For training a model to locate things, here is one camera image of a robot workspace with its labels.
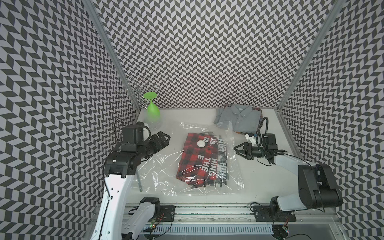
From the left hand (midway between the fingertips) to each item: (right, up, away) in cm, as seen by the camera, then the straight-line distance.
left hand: (164, 142), depth 67 cm
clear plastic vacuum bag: (-7, -20, +14) cm, 25 cm away
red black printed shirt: (+20, -16, +18) cm, 31 cm away
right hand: (+36, -8, +18) cm, 41 cm away
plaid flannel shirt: (+37, +22, +48) cm, 65 cm away
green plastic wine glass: (-12, +15, +21) cm, 28 cm away
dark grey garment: (+43, +12, +36) cm, 57 cm away
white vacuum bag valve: (+17, -4, +25) cm, 30 cm away
